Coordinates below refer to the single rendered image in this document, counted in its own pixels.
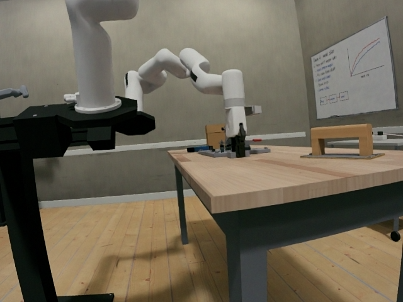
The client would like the small brown cardboard box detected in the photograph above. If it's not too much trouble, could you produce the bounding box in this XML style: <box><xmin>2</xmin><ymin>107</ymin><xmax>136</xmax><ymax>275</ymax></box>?
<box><xmin>205</xmin><ymin>124</ymin><xmax>225</xmax><ymax>149</ymax></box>

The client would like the blue spirit level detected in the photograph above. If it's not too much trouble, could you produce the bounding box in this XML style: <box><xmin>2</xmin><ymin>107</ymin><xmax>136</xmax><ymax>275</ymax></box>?
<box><xmin>187</xmin><ymin>146</ymin><xmax>210</xmax><ymax>152</ymax></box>

